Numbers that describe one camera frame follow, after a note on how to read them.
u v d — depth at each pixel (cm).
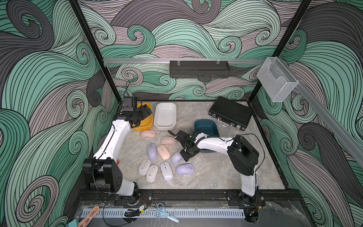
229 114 103
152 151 89
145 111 74
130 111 62
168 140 92
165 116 106
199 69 96
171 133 76
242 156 48
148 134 98
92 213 68
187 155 79
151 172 80
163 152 90
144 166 83
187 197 74
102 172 41
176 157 87
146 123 102
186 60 93
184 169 81
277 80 78
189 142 65
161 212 70
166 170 81
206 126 104
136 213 71
